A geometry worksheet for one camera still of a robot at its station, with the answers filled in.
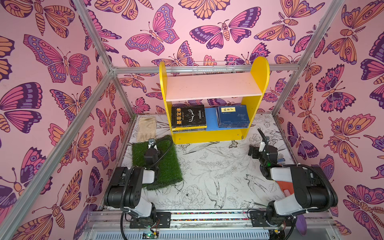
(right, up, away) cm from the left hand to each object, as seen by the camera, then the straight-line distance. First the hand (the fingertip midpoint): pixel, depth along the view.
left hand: (155, 144), depth 93 cm
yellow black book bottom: (+21, +10, -5) cm, 24 cm away
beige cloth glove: (-12, +10, +19) cm, 25 cm away
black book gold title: (+21, +18, -3) cm, 28 cm away
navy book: (+49, +18, +1) cm, 52 cm away
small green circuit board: (+5, -41, -22) cm, 47 cm away
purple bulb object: (+76, -36, -22) cm, 87 cm away
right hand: (+65, 0, 0) cm, 65 cm away
